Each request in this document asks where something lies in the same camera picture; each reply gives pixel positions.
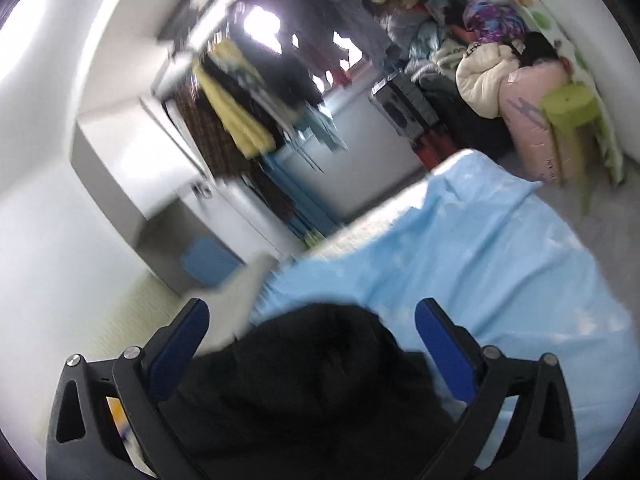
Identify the row of hanging clothes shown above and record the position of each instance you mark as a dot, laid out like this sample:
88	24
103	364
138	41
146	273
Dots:
235	105

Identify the pile of clothes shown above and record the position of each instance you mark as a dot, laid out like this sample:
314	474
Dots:
425	35

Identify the purple patterned jacket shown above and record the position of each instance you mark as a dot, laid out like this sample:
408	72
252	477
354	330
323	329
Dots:
492	20

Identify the green plastic stool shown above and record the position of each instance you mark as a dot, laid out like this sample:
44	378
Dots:
570	105

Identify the blue cushion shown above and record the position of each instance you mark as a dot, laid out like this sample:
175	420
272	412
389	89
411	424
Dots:
207	262

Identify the small green object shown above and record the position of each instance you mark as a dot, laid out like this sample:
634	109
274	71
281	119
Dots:
314	240

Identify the cream padded headboard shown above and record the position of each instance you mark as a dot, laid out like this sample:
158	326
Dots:
145	305

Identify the black puffer jacket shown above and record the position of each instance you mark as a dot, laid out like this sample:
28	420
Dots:
300	385

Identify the dotted folding mat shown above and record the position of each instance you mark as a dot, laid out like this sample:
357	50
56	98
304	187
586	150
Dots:
590	65

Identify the grey white wardrobe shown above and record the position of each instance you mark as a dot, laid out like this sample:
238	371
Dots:
130	160

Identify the silver suitcase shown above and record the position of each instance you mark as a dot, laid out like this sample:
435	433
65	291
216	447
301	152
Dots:
402	102

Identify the yellow object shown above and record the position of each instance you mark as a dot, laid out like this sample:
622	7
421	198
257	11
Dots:
120	420

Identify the window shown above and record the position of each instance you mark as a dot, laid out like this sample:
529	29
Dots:
260	25

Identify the beige blanket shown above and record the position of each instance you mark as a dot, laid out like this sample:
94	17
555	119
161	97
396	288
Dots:
240	300

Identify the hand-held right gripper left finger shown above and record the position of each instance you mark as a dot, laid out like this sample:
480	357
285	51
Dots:
182	340

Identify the white comforter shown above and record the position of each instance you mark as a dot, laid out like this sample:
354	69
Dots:
482	80

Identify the pink bedding bag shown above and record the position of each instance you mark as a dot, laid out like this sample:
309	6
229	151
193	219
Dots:
525	120

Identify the black armchair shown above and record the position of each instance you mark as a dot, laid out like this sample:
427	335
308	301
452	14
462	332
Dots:
465	125

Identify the red suitcase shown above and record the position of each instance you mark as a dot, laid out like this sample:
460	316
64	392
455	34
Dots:
432	147

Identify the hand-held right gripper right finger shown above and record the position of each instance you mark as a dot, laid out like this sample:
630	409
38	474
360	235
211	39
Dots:
442	340

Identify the black cloth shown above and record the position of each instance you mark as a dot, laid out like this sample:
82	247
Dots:
540	50

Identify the bed with light blue sheet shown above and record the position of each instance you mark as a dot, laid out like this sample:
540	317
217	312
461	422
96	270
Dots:
500	270

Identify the blue curtain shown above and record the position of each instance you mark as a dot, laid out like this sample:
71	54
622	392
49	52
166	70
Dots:
300	195

